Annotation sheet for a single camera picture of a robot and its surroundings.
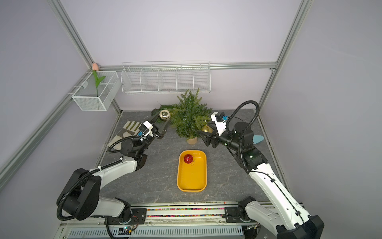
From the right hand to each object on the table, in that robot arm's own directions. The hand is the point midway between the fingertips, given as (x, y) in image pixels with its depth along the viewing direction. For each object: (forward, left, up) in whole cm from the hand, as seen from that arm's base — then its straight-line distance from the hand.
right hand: (203, 126), depth 66 cm
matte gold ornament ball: (+5, -2, -8) cm, 9 cm away
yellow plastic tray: (-8, +6, -35) cm, 37 cm away
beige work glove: (+25, +52, -35) cm, 67 cm away
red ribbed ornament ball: (-1, +8, -30) cm, 32 cm away
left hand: (+5, +17, +3) cm, 18 cm away
